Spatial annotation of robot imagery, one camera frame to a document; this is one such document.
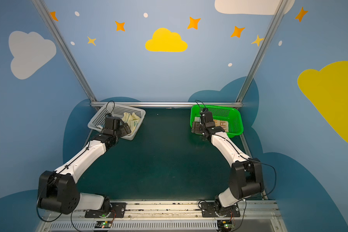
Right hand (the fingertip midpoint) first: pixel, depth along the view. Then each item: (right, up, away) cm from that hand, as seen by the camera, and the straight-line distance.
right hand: (200, 123), depth 90 cm
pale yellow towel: (-49, +3, +15) cm, 51 cm away
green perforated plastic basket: (+28, +6, +22) cm, 36 cm away
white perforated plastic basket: (-63, +10, +25) cm, 69 cm away
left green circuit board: (-52, -50, -19) cm, 75 cm away
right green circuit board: (+9, -51, -19) cm, 55 cm away
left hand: (-48, -3, -2) cm, 48 cm away
